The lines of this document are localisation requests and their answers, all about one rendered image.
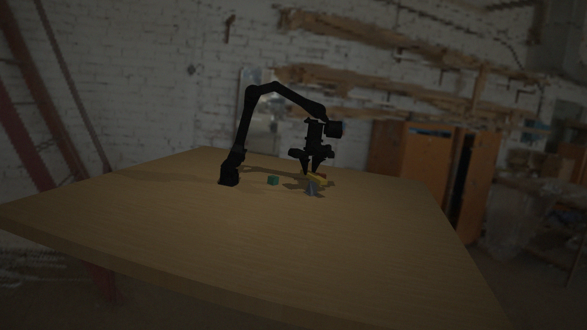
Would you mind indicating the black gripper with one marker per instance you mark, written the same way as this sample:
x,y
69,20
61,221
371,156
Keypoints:
x,y
303,156

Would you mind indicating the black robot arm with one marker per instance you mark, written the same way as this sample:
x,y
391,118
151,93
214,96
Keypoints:
x,y
333,129

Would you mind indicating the yellow bar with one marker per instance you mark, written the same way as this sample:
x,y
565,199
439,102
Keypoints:
x,y
314,177

